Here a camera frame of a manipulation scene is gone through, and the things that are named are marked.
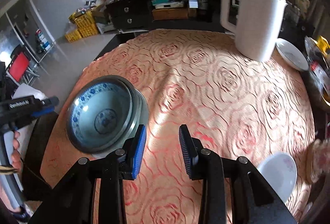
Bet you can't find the blue floral porcelain bowl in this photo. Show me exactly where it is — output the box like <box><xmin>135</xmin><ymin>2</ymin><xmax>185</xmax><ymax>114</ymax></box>
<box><xmin>67</xmin><ymin>75</ymin><xmax>149</xmax><ymax>158</ymax></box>

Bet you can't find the person's left hand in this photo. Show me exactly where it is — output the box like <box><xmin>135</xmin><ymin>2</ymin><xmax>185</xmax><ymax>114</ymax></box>
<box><xmin>11</xmin><ymin>131</ymin><xmax>22</xmax><ymax>172</ymax></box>

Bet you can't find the red folding chair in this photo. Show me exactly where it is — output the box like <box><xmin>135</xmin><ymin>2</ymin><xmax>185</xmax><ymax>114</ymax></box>
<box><xmin>7</xmin><ymin>45</ymin><xmax>40</xmax><ymax>84</ymax></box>

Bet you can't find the white plate at right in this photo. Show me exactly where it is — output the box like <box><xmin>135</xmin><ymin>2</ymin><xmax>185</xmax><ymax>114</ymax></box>
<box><xmin>276</xmin><ymin>38</ymin><xmax>309</xmax><ymax>72</ymax></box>

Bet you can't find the white bowl near right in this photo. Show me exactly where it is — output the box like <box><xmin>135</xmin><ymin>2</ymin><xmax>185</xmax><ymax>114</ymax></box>
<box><xmin>257</xmin><ymin>152</ymin><xmax>297</xmax><ymax>203</ymax></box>

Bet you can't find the black cabinet with drawers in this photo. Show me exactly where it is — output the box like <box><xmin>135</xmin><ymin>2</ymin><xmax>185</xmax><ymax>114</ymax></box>
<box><xmin>106</xmin><ymin>0</ymin><xmax>225</xmax><ymax>32</ymax></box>

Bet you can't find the white rice cooker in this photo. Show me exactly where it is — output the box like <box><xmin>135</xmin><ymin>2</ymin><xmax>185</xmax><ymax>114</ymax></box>
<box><xmin>220</xmin><ymin>0</ymin><xmax>287</xmax><ymax>62</ymax></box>

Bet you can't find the rose pattern tablecloth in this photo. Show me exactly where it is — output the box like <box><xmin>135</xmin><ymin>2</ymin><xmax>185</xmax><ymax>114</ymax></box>
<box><xmin>41</xmin><ymin>29</ymin><xmax>314</xmax><ymax>223</ymax></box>

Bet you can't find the yellow plastic crate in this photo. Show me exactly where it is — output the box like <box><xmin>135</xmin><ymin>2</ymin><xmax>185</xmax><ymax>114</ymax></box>
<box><xmin>65</xmin><ymin>10</ymin><xmax>99</xmax><ymax>42</ymax></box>

